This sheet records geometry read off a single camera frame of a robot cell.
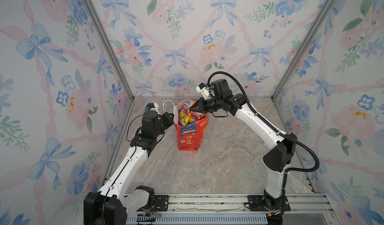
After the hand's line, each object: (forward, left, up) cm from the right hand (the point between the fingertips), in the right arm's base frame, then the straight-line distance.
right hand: (190, 107), depth 75 cm
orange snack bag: (+3, -7, -10) cm, 12 cm away
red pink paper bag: (-8, 0, -15) cm, 17 cm away
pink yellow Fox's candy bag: (-3, +2, -4) cm, 5 cm away
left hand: (-1, +8, -3) cm, 8 cm away
